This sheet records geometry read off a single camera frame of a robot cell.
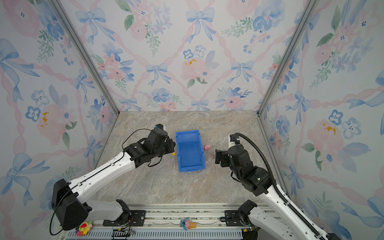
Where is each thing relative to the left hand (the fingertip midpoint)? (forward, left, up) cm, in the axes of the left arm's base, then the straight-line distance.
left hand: (176, 143), depth 78 cm
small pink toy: (+9, -17, -19) cm, 27 cm away
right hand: (-5, -24, +2) cm, 25 cm away
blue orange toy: (-34, -7, -18) cm, 39 cm away
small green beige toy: (+5, -22, -21) cm, 31 cm away
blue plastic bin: (+8, -7, -24) cm, 26 cm away
